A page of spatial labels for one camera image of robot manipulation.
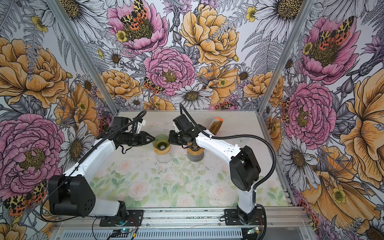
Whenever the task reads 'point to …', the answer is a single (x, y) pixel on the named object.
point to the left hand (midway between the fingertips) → (153, 143)
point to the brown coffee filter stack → (215, 125)
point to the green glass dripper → (161, 141)
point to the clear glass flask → (163, 158)
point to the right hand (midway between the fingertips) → (169, 145)
